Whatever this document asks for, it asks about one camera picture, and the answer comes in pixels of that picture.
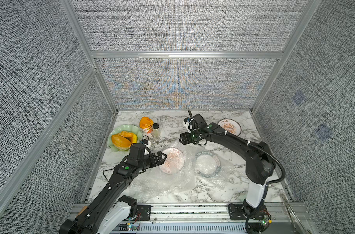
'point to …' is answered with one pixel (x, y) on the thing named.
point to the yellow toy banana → (134, 138)
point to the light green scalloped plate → (124, 127)
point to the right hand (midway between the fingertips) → (183, 135)
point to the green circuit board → (129, 226)
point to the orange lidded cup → (146, 124)
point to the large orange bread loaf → (120, 142)
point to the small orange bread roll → (128, 135)
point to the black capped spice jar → (155, 129)
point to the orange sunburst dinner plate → (231, 126)
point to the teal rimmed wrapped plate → (206, 164)
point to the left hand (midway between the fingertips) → (163, 157)
